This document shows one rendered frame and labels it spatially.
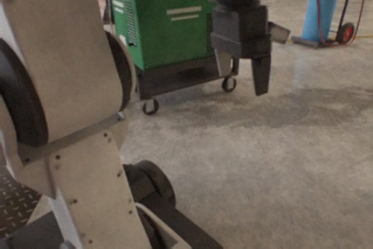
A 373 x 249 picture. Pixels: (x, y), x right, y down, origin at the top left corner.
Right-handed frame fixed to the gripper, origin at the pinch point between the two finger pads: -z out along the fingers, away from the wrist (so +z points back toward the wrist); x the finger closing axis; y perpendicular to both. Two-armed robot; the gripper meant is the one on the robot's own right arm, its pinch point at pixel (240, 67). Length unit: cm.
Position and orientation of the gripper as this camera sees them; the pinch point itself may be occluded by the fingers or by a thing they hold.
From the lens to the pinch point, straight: 47.7
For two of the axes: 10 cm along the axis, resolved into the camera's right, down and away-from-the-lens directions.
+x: -4.1, -3.8, 8.3
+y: -9.0, 3.0, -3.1
